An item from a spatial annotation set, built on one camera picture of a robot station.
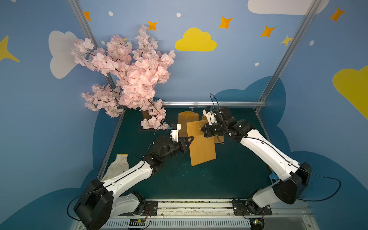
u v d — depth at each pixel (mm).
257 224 733
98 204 399
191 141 734
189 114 1143
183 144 662
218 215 739
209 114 677
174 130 684
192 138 745
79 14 707
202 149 801
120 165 883
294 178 401
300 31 778
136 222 731
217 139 675
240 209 743
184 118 1148
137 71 623
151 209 738
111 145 1034
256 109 1247
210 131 673
